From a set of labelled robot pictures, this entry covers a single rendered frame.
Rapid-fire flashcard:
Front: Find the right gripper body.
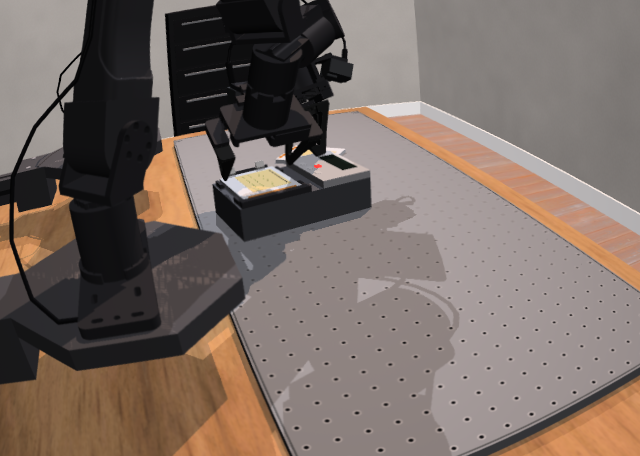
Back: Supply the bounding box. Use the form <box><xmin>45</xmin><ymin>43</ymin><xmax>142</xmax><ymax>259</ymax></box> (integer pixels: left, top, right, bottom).
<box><xmin>205</xmin><ymin>81</ymin><xmax>323</xmax><ymax>148</ymax></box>

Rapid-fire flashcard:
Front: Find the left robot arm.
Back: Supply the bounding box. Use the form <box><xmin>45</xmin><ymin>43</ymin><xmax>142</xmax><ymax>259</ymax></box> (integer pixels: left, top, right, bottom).
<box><xmin>304</xmin><ymin>0</ymin><xmax>353</xmax><ymax>83</ymax></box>

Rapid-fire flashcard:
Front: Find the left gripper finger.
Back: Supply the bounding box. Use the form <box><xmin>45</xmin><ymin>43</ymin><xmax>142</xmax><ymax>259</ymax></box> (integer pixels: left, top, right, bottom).
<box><xmin>309</xmin><ymin>114</ymin><xmax>319</xmax><ymax>157</ymax></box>
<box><xmin>304</xmin><ymin>99</ymin><xmax>329</xmax><ymax>157</ymax></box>

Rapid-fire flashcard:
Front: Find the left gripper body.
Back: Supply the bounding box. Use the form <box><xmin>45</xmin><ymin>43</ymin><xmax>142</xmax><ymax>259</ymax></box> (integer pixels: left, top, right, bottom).
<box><xmin>293</xmin><ymin>52</ymin><xmax>348</xmax><ymax>108</ymax></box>

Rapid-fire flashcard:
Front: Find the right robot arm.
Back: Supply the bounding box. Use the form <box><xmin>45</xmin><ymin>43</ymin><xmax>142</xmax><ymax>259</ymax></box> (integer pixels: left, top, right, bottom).
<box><xmin>58</xmin><ymin>0</ymin><xmax>335</xmax><ymax>340</ymax></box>

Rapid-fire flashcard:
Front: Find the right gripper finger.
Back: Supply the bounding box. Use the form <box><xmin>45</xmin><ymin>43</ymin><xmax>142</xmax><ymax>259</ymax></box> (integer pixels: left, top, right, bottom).
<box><xmin>285</xmin><ymin>138</ymin><xmax>321</xmax><ymax>166</ymax></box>
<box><xmin>205</xmin><ymin>128</ymin><xmax>236</xmax><ymax>181</ymax></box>

